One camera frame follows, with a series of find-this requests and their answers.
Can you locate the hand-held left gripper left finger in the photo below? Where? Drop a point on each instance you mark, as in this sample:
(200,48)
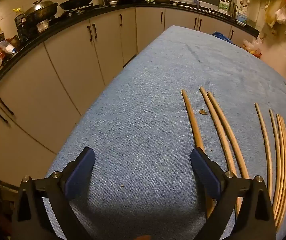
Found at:
(83,170)

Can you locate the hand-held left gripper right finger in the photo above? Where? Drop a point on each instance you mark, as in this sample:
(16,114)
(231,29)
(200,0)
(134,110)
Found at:
(204,172)

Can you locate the wooden chopstick pair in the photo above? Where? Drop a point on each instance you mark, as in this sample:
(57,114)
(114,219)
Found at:
(229,135)
(218,130)

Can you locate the thick wooden chopstick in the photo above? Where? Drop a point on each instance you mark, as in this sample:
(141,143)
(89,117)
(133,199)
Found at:
(193,125)

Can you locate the blue tablecloth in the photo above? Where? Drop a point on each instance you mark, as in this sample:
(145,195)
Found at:
(145,105)

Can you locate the orange plastic bag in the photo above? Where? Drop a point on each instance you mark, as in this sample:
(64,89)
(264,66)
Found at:
(253,47)

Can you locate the beige kitchen cabinets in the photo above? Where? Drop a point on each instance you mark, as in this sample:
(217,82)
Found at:
(70,60)

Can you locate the printed hanging plastic bag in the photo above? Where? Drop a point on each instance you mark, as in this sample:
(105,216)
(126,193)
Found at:
(278,12)

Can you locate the blue plastic bag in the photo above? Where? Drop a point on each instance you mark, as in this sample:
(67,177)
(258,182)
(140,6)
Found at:
(220,35)

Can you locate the blue label bottle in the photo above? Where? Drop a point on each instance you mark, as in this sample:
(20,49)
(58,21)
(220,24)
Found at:
(241,18)

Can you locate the dark utensil holder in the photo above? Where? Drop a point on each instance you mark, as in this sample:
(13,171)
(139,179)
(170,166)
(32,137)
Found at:
(234,11)

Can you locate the white packet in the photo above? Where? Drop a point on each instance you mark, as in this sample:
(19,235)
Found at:
(6,47)

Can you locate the white plastic jug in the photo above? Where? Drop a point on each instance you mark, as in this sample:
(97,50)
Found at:
(224,6)

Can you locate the gas stove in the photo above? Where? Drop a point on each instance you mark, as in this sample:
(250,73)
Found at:
(43,26)

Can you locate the cooking oil bottle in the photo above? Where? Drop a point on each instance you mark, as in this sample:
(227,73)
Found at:
(20,22)

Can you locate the black kitchen countertop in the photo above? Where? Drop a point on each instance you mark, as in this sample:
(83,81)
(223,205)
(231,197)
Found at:
(100,8)

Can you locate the wok with lid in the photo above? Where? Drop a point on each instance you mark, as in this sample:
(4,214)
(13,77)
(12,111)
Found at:
(41,8)

